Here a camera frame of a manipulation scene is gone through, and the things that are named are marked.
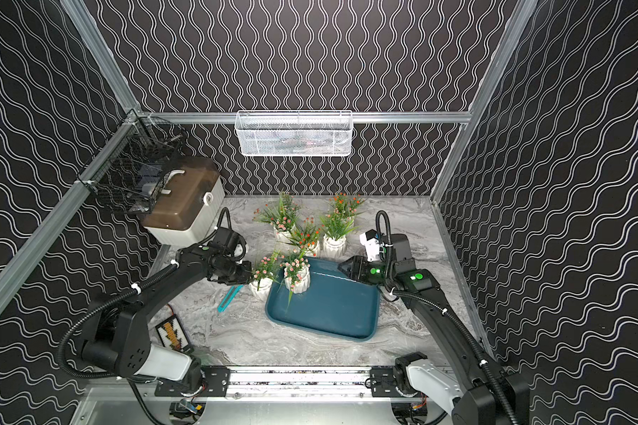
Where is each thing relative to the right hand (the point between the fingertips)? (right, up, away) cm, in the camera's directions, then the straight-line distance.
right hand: (344, 266), depth 77 cm
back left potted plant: (-21, +16, +21) cm, 33 cm away
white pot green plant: (-1, +11, +18) cm, 21 cm away
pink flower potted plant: (-26, -6, +6) cm, 27 cm away
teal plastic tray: (-2, -14, +11) cm, 18 cm away
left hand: (-30, -4, +10) cm, 32 cm away
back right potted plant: (+3, +19, +25) cm, 32 cm away
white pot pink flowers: (-14, -4, +5) cm, 15 cm away
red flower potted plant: (-11, +8, +14) cm, 19 cm away
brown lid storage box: (-54, +20, +17) cm, 60 cm away
